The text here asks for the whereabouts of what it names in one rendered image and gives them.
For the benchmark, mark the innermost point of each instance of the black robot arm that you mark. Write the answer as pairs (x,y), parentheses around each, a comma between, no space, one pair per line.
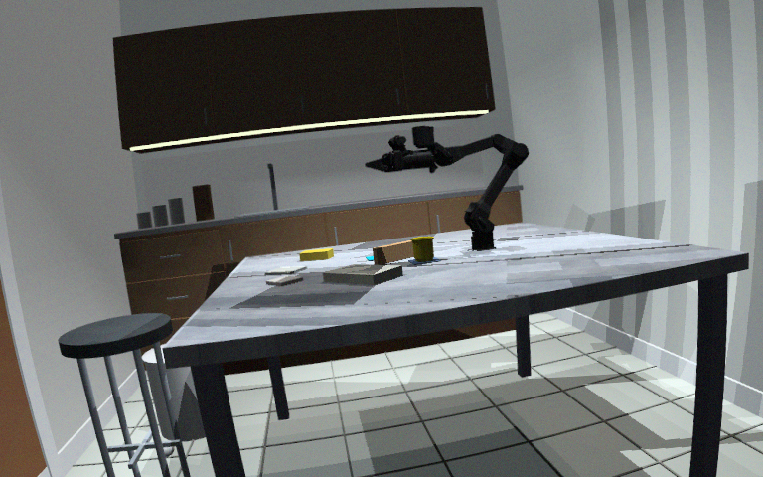
(477,213)

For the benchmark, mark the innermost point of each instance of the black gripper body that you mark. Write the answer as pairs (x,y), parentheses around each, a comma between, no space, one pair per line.
(406,161)

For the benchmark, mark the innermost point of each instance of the yellow rectangular block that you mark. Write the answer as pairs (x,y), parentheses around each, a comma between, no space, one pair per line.
(319,254)

